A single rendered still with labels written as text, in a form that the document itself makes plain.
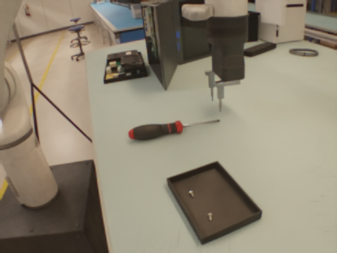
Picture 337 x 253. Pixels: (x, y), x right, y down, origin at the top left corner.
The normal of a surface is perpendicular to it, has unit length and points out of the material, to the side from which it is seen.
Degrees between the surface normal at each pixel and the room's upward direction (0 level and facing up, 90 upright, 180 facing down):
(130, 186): 0
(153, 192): 0
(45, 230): 0
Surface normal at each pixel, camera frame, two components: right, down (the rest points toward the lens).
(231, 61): 0.11, 0.18
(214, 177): -0.10, -0.85
